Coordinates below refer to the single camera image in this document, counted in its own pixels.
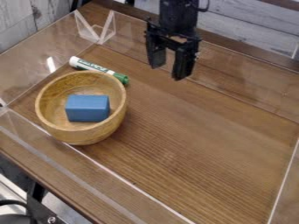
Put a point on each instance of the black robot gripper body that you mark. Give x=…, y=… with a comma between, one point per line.
x=177, y=22

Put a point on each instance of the brown wooden bowl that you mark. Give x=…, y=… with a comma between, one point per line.
x=50, y=103

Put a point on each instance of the blue rectangular block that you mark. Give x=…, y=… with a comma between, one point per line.
x=87, y=108

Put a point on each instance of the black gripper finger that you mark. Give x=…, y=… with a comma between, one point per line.
x=155, y=51
x=183, y=63

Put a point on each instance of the clear acrylic corner bracket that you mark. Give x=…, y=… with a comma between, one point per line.
x=93, y=32

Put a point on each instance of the clear acrylic tray wall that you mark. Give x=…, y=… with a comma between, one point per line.
x=55, y=177

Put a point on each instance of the green white marker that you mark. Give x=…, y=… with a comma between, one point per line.
x=85, y=65

